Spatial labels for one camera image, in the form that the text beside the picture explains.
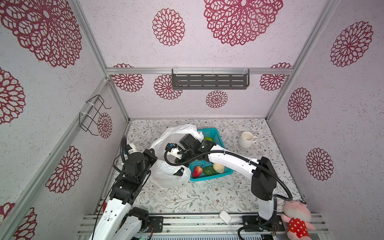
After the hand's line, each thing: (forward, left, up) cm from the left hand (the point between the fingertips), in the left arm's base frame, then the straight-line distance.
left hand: (155, 151), depth 74 cm
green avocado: (-2, -28, -19) cm, 34 cm away
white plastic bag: (-10, -4, -4) cm, 12 cm away
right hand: (-3, -8, -7) cm, 11 cm away
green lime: (+21, -30, -18) cm, 41 cm away
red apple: (-1, -22, -20) cm, 29 cm away
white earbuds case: (-25, -34, -22) cm, 48 cm away
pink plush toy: (-26, -68, -17) cm, 75 cm away
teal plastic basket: (+23, -34, -16) cm, 44 cm away
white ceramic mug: (+20, -56, -19) cm, 62 cm away
